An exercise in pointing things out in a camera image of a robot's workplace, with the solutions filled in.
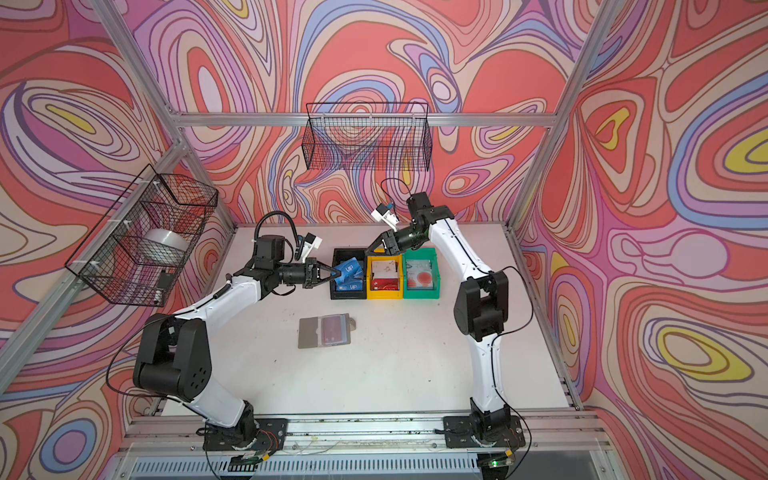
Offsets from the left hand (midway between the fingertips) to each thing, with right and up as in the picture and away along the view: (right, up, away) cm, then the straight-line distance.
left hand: (340, 274), depth 81 cm
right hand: (+9, +4, +2) cm, 10 cm away
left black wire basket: (-46, +7, -11) cm, 48 cm away
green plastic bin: (+25, +5, +20) cm, 32 cm away
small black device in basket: (-43, -1, -7) cm, 43 cm away
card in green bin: (+24, -2, +22) cm, 33 cm away
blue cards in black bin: (+2, -5, +19) cm, 20 cm away
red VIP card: (-3, -18, +10) cm, 21 cm away
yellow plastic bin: (+12, -8, +16) cm, 21 cm away
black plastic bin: (-3, +5, +24) cm, 24 cm away
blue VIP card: (+2, +1, +2) cm, 3 cm away
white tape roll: (-42, +10, -7) cm, 44 cm away
